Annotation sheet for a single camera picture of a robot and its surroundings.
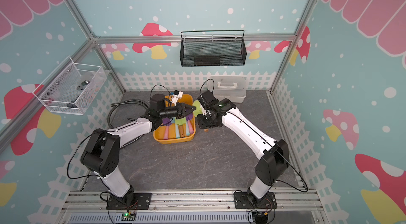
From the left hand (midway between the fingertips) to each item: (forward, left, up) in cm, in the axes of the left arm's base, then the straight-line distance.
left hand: (195, 111), depth 82 cm
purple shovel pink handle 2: (+9, +6, -19) cm, 22 cm away
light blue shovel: (0, +6, -19) cm, 20 cm away
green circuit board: (-44, +29, -23) cm, 58 cm away
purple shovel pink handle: (-3, +19, -19) cm, 27 cm away
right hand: (-7, -4, -2) cm, 8 cm away
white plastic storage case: (+27, -23, -9) cm, 37 cm away
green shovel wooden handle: (+5, +11, -19) cm, 22 cm away
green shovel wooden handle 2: (+1, -1, 0) cm, 2 cm away
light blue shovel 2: (-1, +12, -19) cm, 23 cm away
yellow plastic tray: (0, +16, -21) cm, 26 cm away
